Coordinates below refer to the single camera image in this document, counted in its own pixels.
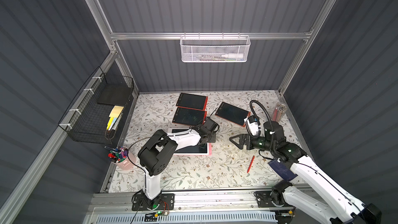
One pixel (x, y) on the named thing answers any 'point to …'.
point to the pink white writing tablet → (203, 149)
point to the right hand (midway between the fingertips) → (237, 138)
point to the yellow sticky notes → (115, 113)
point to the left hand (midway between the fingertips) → (214, 138)
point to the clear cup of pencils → (279, 111)
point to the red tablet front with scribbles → (189, 116)
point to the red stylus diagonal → (251, 164)
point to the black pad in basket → (116, 91)
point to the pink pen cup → (121, 157)
